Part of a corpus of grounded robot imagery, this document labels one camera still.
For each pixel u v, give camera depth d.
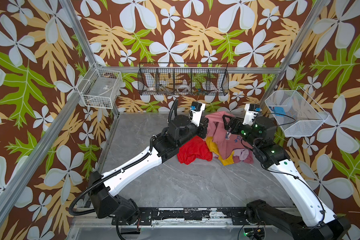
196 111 0.53
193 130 0.57
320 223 0.37
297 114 0.82
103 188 0.40
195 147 0.92
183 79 0.98
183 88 0.99
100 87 0.87
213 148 0.87
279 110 0.87
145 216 0.74
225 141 0.82
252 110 0.57
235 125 0.60
